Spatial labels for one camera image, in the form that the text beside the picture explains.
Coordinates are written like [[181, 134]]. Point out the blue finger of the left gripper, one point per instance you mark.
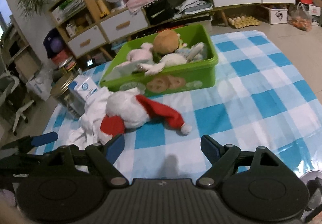
[[44, 139]]

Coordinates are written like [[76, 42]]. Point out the white bunny plush doll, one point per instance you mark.
[[179, 57]]

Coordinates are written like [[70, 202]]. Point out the white plush with santa hat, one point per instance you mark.
[[131, 110]]

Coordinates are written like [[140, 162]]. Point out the plastic bag of oranges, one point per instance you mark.
[[299, 17]]

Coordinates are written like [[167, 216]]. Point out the green plastic storage bin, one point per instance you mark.
[[194, 75]]

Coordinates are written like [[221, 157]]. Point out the wooden TV cabinet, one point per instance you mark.
[[123, 23]]

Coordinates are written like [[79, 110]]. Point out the white cardboard box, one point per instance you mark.
[[274, 14]]

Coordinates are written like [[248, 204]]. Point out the pink fluffy plush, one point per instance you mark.
[[143, 53]]

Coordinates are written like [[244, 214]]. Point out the wooden shelf unit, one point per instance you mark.
[[78, 22]]

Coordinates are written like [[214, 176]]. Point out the white office chair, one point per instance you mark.
[[14, 101]]

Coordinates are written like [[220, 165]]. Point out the blue white milk carton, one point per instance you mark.
[[82, 87]]

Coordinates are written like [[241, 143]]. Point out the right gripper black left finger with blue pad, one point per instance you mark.
[[103, 157]]

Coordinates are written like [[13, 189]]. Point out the egg carton tray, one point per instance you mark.
[[242, 21]]

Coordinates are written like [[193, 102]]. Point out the red tin can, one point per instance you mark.
[[67, 65]]

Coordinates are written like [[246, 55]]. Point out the glass jar gold lid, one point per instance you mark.
[[61, 93]]

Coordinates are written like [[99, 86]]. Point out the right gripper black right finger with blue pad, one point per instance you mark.
[[222, 159]]

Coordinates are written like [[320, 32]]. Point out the hamburger plush toy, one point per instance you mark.
[[166, 42]]

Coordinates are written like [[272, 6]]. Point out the white cloth gloves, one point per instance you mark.
[[89, 131]]

